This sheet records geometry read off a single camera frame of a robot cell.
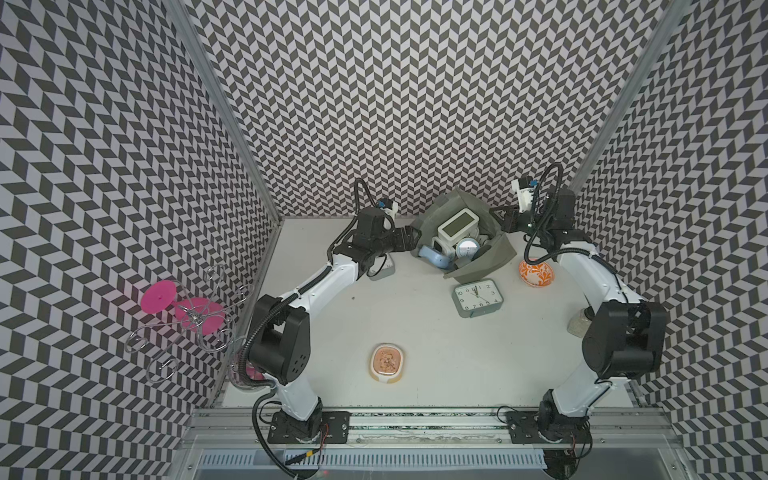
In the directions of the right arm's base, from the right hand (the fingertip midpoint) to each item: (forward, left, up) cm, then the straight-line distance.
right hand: (492, 213), depth 85 cm
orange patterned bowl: (-6, -20, -24) cm, 32 cm away
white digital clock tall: (+4, +8, -10) cm, 13 cm away
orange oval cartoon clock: (-35, +31, -23) cm, 52 cm away
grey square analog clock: (-2, +33, -24) cm, 41 cm away
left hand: (-4, +23, -4) cm, 24 cm away
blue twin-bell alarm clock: (+1, +4, -17) cm, 17 cm away
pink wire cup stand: (-29, +80, -3) cm, 85 cm away
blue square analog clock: (-7, +14, -14) cm, 21 cm away
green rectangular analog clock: (-14, +2, -24) cm, 28 cm away
